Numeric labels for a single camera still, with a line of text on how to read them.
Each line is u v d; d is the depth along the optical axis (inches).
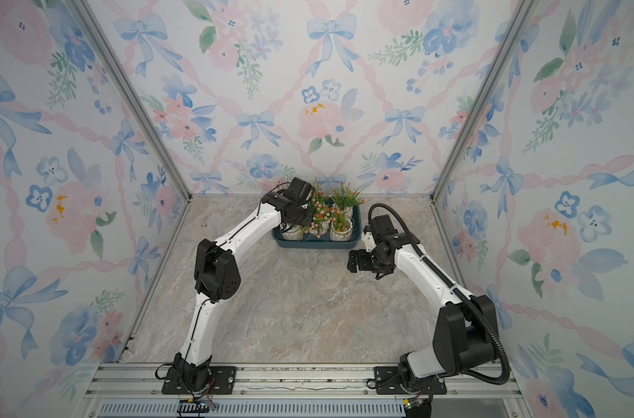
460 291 17.7
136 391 28.4
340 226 37.2
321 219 33.7
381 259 24.8
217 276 22.3
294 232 39.3
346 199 40.6
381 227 26.7
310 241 40.2
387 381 27.7
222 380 29.0
